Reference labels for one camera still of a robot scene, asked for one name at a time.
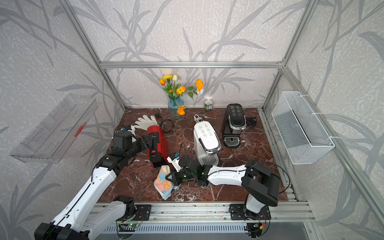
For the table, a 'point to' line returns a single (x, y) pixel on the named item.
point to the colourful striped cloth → (163, 187)
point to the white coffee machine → (207, 144)
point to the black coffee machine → (234, 120)
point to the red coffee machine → (158, 153)
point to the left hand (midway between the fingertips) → (149, 139)
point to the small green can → (208, 105)
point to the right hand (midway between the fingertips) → (166, 177)
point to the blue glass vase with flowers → (176, 101)
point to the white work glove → (143, 123)
